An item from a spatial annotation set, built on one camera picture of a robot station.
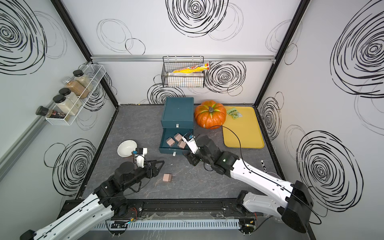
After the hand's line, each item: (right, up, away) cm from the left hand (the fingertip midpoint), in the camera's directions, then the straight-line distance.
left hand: (160, 163), depth 75 cm
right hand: (+14, +7, -1) cm, 15 cm away
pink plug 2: (+10, +7, +12) cm, 17 cm away
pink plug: (+7, +11, +14) cm, 20 cm away
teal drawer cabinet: (+7, +21, +8) cm, 24 cm away
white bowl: (-26, +4, +18) cm, 32 cm away
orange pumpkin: (+28, +25, +24) cm, 44 cm away
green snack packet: (+49, +26, +40) cm, 68 cm away
